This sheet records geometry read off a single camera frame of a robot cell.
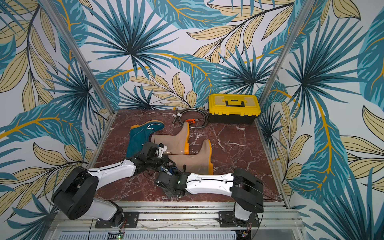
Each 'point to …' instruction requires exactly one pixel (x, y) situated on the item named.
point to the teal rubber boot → (140, 134)
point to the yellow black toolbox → (233, 109)
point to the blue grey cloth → (175, 171)
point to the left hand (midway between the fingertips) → (175, 165)
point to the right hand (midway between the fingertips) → (169, 185)
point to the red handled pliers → (193, 120)
